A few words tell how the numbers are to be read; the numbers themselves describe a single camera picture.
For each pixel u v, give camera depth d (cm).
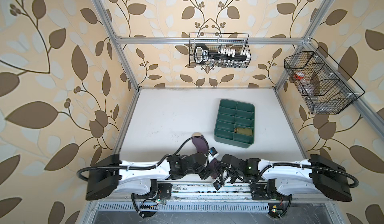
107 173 47
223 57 83
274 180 64
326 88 72
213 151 67
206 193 75
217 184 67
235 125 92
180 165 59
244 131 89
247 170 60
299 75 81
